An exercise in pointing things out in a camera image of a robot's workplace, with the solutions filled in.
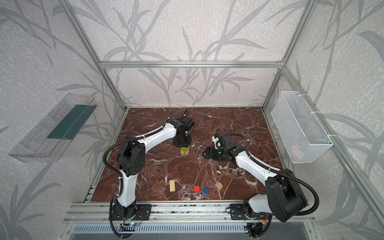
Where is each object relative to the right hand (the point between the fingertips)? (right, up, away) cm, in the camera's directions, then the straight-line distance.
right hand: (206, 150), depth 86 cm
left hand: (-10, +4, +6) cm, 13 cm away
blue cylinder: (0, -21, -5) cm, 22 cm away
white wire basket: (+39, +10, -25) cm, 48 cm away
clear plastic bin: (-70, +8, -22) cm, 74 cm away
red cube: (-6, -20, -5) cm, 21 cm away
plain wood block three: (-14, -3, +8) cm, 16 cm away
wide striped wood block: (-19, -19, -4) cm, 27 cm away
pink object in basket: (+44, +3, -13) cm, 46 cm away
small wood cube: (+7, -18, -5) cm, 20 cm away
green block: (-14, 0, +5) cm, 15 cm away
